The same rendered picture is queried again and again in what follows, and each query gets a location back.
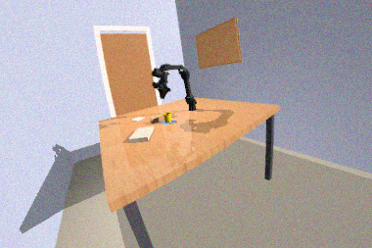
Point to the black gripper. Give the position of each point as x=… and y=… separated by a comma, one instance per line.
x=162, y=88

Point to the yellow cup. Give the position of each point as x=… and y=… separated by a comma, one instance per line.
x=167, y=117

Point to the cream flat block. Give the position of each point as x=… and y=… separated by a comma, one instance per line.
x=141, y=134

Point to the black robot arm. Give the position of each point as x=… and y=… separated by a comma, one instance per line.
x=160, y=72

